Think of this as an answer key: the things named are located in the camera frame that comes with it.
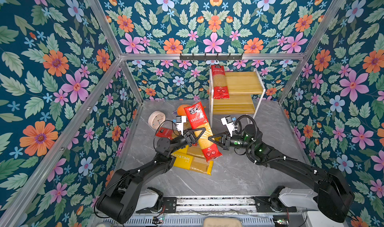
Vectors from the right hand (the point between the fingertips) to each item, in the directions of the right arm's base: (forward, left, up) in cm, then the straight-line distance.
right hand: (210, 138), depth 67 cm
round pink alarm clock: (+27, +35, -19) cm, 47 cm away
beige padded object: (-29, -5, -23) cm, 37 cm away
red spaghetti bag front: (+24, -6, +8) cm, 26 cm away
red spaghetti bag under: (+6, +5, +6) cm, 10 cm away
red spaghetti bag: (+19, +29, -24) cm, 42 cm away
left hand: (+2, +2, +4) cm, 5 cm away
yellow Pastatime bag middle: (+4, +12, -26) cm, 28 cm away
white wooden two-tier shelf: (+30, -19, +5) cm, 36 cm away
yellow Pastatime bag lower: (-4, +2, -26) cm, 27 cm away
